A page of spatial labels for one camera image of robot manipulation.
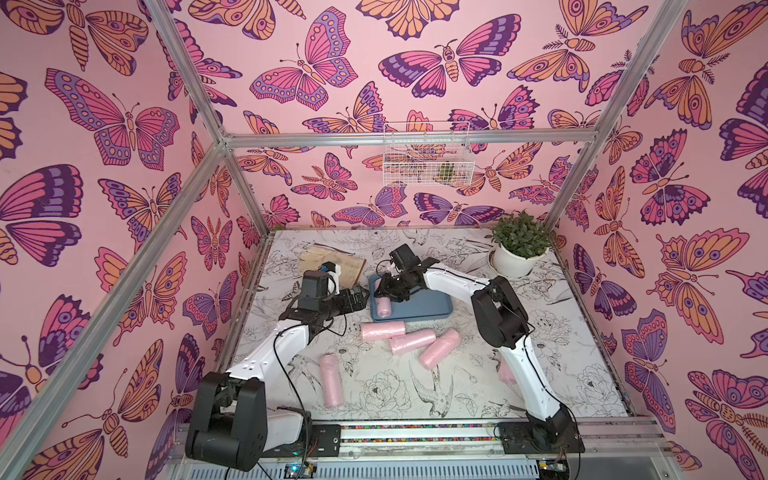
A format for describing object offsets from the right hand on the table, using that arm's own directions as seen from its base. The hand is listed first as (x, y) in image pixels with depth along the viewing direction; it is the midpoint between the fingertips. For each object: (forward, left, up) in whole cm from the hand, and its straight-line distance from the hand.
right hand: (369, 299), depth 97 cm
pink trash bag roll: (-12, -4, +2) cm, 13 cm away
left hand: (-4, +2, +10) cm, 10 cm away
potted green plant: (+13, -47, +15) cm, 51 cm away
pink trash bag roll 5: (-26, +8, 0) cm, 27 cm away
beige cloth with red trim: (+20, +23, -2) cm, 31 cm away
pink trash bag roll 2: (-14, -14, 0) cm, 20 cm away
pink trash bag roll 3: (-16, -21, 0) cm, 27 cm away
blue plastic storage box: (-2, -18, +1) cm, 18 cm away
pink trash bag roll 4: (-4, -5, +3) cm, 7 cm away
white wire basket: (+35, -16, +31) cm, 50 cm away
